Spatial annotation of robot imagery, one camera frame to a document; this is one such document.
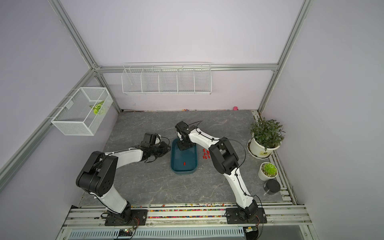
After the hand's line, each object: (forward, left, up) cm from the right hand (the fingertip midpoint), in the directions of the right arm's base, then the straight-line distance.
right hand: (183, 145), depth 99 cm
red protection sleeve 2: (-7, -17, -1) cm, 19 cm away
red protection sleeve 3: (-3, -14, -1) cm, 15 cm away
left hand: (-5, +6, +3) cm, 9 cm away
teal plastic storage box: (-12, -1, 0) cm, 12 cm away
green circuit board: (-47, +25, -2) cm, 53 cm away
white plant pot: (-8, -46, +7) cm, 47 cm away
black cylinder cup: (-28, -49, +4) cm, 57 cm away
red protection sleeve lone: (-13, -2, -1) cm, 13 cm away
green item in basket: (+7, +45, +29) cm, 54 cm away
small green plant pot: (-21, -47, +9) cm, 53 cm away
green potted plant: (-4, -49, +19) cm, 53 cm away
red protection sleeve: (-7, -14, -2) cm, 16 cm away
